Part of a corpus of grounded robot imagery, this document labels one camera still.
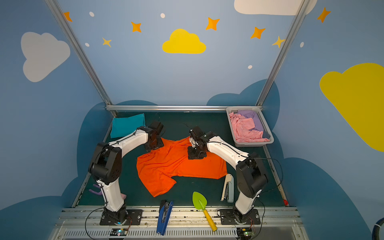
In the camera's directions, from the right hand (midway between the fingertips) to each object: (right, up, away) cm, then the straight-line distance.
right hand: (191, 156), depth 86 cm
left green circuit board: (-35, -34, -15) cm, 51 cm away
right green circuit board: (+26, -34, -15) cm, 46 cm away
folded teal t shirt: (-53, +17, +25) cm, 61 cm away
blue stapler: (-13, -26, -10) cm, 31 cm away
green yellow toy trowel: (+5, -23, -8) cm, 25 cm away
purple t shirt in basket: (+48, +18, +19) cm, 55 cm away
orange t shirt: (-21, -8, +5) cm, 23 cm away
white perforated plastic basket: (+52, +26, +22) cm, 62 cm away
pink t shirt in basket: (+37, +17, +19) cm, 45 cm away
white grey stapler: (+20, -19, -6) cm, 28 cm away
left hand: (-21, +4, +10) cm, 24 cm away
